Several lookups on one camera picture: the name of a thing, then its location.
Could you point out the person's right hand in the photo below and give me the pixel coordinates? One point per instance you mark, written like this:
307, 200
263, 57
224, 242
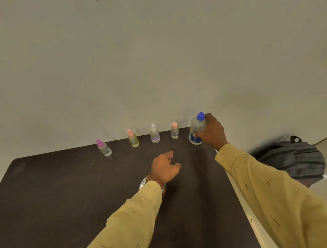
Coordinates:
212, 134

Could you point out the person's left hand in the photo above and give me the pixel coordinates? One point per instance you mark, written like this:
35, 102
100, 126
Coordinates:
163, 170

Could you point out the large clear bottle blue label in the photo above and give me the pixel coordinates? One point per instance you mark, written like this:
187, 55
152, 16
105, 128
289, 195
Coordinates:
196, 130

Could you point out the blue bottle cap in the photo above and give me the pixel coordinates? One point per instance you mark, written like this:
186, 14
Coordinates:
201, 116

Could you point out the purple-tinted spray bottle white cap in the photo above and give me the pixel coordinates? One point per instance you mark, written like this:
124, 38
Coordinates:
154, 136

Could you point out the small clear bottle pink cap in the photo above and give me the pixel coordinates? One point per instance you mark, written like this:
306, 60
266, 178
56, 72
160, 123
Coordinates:
175, 132

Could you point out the yellow-green spray bottle orange cap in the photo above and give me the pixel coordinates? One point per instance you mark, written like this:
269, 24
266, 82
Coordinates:
134, 140

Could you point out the small bottle magenta cap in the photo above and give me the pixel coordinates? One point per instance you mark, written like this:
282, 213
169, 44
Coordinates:
105, 149

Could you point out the person's left forearm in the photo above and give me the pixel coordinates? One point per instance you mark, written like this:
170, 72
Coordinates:
130, 222

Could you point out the person's right forearm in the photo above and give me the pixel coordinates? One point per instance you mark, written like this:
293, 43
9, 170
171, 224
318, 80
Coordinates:
281, 194

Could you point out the silver wristwatch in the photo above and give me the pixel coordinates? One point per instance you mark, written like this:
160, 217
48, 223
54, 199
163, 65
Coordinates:
143, 182

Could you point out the grey backpack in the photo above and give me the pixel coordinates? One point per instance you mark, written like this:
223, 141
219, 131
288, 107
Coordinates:
293, 158

